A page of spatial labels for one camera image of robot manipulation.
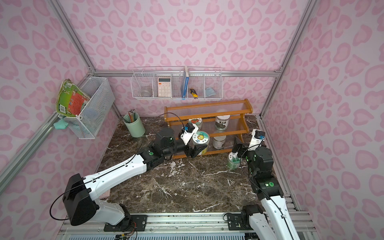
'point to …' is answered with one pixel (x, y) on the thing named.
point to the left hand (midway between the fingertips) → (200, 135)
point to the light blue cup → (209, 91)
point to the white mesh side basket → (86, 124)
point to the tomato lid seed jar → (198, 121)
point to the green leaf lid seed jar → (233, 161)
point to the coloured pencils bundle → (131, 114)
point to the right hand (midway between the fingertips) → (243, 137)
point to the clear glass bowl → (145, 93)
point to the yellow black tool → (193, 92)
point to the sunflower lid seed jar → (201, 138)
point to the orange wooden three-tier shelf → (208, 126)
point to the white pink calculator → (164, 87)
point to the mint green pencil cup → (136, 128)
